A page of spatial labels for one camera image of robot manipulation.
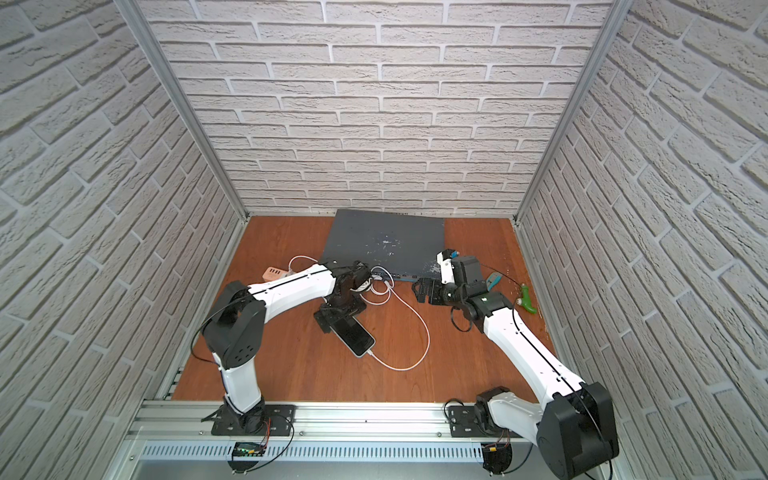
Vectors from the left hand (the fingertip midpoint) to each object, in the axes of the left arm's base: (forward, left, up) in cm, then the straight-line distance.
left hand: (350, 313), depth 88 cm
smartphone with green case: (-6, -2, -4) cm, 7 cm away
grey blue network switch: (+27, -17, 0) cm, 32 cm away
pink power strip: (+16, +29, -3) cm, 33 cm away
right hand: (+2, -21, +12) cm, 24 cm away
